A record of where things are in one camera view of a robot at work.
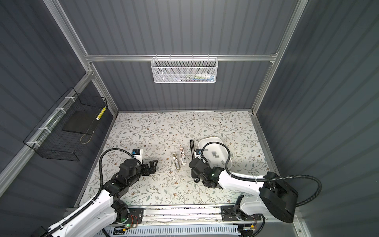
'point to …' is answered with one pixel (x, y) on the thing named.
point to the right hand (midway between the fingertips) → (195, 167)
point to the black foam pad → (83, 121)
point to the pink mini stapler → (182, 156)
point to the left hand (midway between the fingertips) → (150, 161)
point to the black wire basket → (48, 140)
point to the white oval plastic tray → (216, 154)
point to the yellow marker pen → (101, 113)
